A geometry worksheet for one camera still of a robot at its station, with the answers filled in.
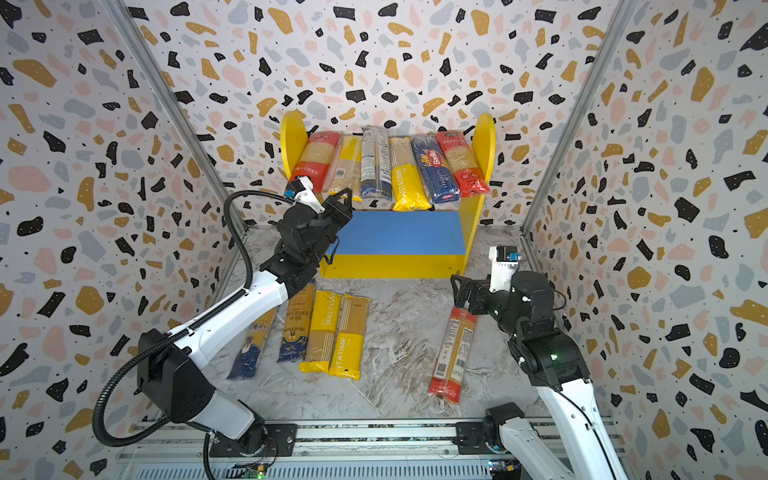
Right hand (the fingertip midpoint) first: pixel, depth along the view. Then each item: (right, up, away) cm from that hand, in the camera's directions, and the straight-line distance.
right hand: (466, 272), depth 65 cm
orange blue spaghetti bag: (-46, -22, +22) cm, 55 cm away
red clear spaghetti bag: (-1, -29, +17) cm, 33 cm away
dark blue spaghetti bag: (-57, -26, +18) cm, 66 cm away
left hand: (-25, +20, +4) cm, 32 cm away
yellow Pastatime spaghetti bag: (-38, -19, +24) cm, 49 cm away
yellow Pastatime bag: (-30, -23, +23) cm, 44 cm away
